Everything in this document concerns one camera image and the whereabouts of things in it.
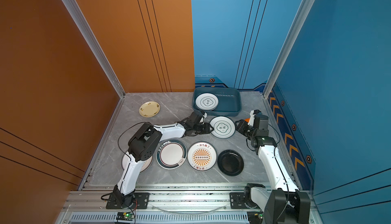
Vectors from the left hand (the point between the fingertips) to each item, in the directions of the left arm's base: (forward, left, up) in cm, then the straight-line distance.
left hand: (213, 128), depth 97 cm
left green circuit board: (-47, +43, -5) cm, 64 cm away
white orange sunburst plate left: (-21, +50, -1) cm, 54 cm away
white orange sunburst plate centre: (-18, +7, -2) cm, 19 cm away
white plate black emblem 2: (+2, -8, -1) cm, 8 cm away
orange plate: (-9, -15, +22) cm, 28 cm away
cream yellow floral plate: (+17, +46, -2) cm, 49 cm away
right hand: (-5, -12, +14) cm, 19 cm away
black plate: (-22, -9, -2) cm, 23 cm away
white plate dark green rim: (-17, +25, -3) cm, 30 cm away
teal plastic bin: (+26, -14, -1) cm, 30 cm away
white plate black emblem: (+23, +4, -1) cm, 24 cm away
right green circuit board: (-46, -18, -4) cm, 50 cm away
